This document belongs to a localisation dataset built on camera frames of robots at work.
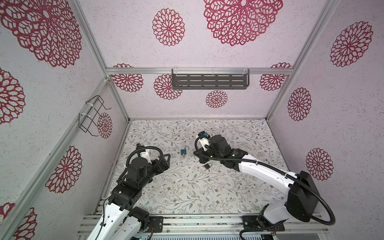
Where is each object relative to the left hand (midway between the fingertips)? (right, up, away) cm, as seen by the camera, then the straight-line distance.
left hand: (165, 160), depth 73 cm
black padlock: (+23, -8, +22) cm, 32 cm away
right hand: (+14, +4, +6) cm, 16 cm away
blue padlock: (+7, +1, +27) cm, 28 cm away
